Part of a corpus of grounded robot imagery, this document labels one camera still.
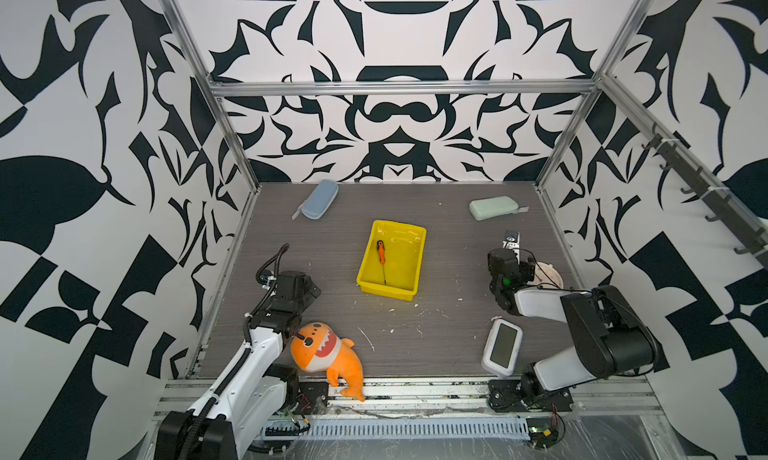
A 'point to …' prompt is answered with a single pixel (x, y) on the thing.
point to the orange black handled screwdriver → (380, 245)
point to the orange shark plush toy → (315, 347)
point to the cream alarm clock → (545, 273)
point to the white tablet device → (502, 345)
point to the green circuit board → (541, 436)
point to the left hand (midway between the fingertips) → (300, 287)
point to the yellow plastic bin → (404, 252)
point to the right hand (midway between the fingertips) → (519, 252)
